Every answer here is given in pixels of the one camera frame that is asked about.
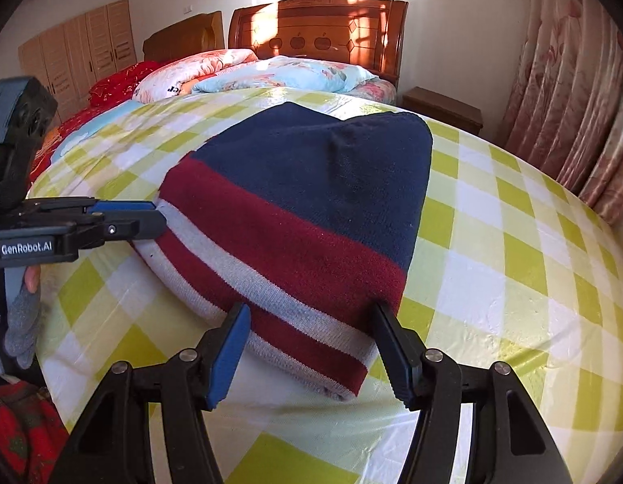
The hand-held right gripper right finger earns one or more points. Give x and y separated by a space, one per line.
397 358

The small plain wooden headboard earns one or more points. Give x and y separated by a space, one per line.
185 35

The pink floral quilt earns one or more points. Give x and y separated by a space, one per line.
190 73

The red grey striped navy sweater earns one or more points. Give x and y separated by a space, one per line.
311 201

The large carved wooden headboard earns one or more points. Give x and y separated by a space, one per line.
316 30

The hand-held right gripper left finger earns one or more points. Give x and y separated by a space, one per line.
228 358

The red patterned quilt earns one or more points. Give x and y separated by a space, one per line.
120 80

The light blue floral quilt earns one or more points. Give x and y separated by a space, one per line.
301 73

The red floral cloth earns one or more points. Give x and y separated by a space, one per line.
24 428

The light wooden wardrobe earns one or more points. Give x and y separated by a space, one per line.
79 55

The yellow-green checked bed sheet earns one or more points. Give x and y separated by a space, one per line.
493 262

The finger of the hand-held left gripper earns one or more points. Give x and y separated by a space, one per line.
135 228
125 207

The pink floral curtain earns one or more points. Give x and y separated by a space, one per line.
568 85

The wooden nightstand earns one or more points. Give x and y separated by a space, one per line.
440 108

